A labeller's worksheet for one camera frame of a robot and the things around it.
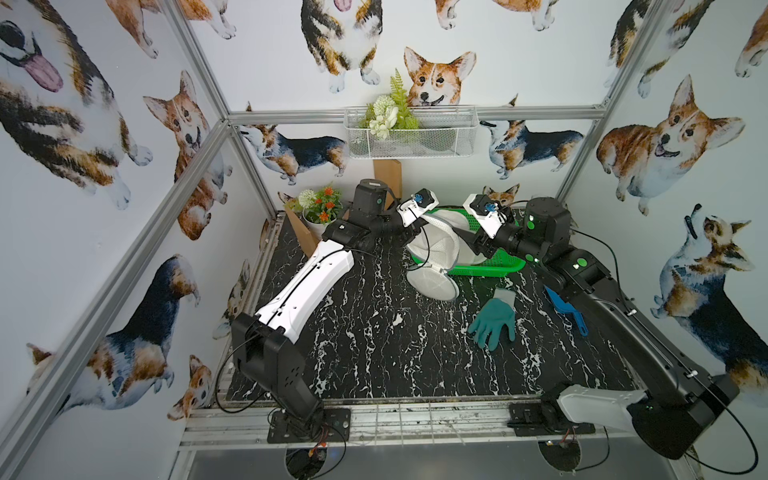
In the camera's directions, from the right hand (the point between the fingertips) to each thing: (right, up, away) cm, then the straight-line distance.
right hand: (476, 204), depth 67 cm
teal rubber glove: (+13, -31, +26) cm, 43 cm away
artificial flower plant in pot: (-42, +2, +26) cm, 49 cm away
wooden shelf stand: (-22, +12, +35) cm, 43 cm away
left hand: (-11, 0, +8) cm, 14 cm away
